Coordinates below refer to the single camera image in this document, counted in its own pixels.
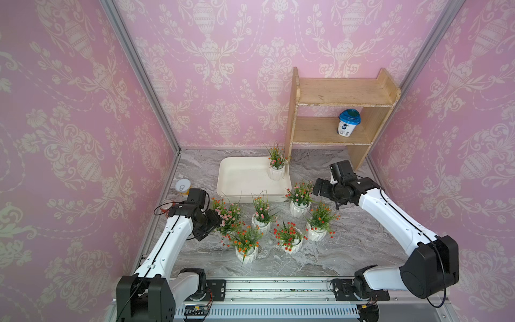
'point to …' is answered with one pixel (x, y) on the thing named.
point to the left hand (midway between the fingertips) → (217, 226)
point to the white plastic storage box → (240, 178)
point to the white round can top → (182, 185)
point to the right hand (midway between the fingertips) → (323, 190)
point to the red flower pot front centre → (290, 237)
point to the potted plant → (277, 162)
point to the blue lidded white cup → (349, 119)
